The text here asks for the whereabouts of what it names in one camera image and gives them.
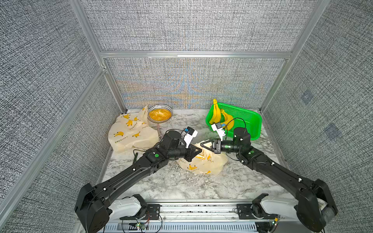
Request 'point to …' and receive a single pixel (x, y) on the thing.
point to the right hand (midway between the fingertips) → (201, 142)
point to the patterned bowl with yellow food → (160, 113)
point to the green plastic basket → (243, 118)
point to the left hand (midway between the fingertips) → (204, 150)
